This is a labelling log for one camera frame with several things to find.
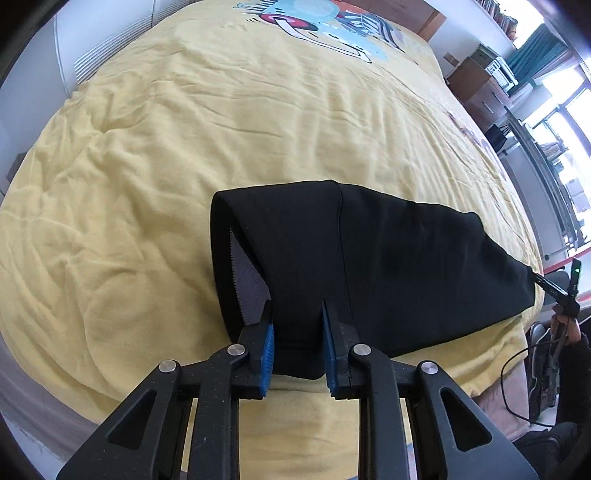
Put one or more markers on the brown wooden headboard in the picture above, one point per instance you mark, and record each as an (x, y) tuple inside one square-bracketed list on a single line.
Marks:
[(415, 15)]

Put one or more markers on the yellow printed bed cover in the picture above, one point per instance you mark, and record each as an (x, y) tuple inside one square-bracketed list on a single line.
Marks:
[(105, 251)]

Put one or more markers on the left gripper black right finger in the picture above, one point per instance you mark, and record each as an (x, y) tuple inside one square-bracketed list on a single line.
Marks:
[(415, 421)]

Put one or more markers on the brown wooden dresser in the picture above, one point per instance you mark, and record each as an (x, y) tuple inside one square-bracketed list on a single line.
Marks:
[(479, 93)]

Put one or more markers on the person's right hand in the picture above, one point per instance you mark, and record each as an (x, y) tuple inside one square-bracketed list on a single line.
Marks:
[(567, 325)]

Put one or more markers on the white microwave oven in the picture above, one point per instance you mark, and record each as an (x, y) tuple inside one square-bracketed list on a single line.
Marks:
[(496, 66)]

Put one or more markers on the black pants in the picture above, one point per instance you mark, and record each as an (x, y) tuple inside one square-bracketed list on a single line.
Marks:
[(405, 275)]

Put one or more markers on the teal curtain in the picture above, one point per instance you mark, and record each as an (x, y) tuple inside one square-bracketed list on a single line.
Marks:
[(540, 49)]

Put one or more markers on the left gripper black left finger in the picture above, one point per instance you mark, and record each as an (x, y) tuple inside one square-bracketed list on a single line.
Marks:
[(182, 421)]

